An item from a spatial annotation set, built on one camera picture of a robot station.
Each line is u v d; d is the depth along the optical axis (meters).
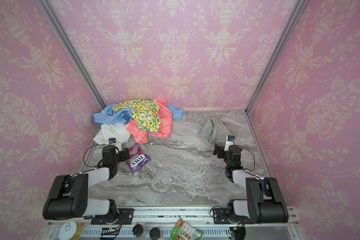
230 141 0.78
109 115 1.07
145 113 0.98
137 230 0.63
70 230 0.66
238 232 0.71
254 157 0.94
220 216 0.73
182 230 0.68
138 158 0.92
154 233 0.62
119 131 1.02
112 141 0.81
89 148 1.05
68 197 0.44
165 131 1.03
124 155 0.86
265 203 0.44
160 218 0.76
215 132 0.97
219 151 0.82
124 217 0.75
